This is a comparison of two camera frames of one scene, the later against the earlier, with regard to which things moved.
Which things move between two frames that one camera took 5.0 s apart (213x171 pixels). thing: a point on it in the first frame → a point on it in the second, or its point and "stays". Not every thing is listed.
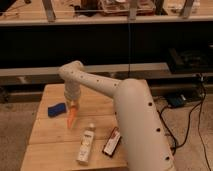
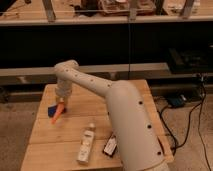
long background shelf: x=64 y=11 stays
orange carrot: x=71 y=115 → x=58 y=113
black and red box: x=112 y=142 stays
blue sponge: x=56 y=110 stays
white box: x=86 y=145 stays
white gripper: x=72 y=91 → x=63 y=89
